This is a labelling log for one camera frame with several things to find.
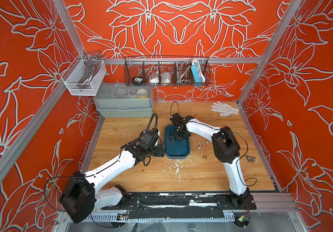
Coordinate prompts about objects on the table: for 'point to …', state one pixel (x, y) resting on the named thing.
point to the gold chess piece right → (204, 157)
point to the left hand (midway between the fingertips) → (161, 147)
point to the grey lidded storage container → (124, 100)
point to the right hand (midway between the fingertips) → (176, 137)
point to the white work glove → (226, 109)
